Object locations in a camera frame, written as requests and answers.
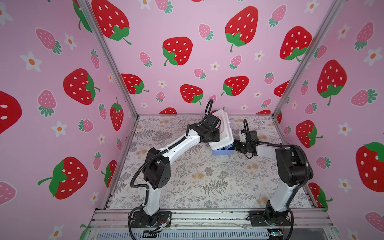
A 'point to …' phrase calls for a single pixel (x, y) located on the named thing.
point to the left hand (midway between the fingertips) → (219, 136)
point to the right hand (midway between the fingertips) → (230, 145)
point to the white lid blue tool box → (225, 146)
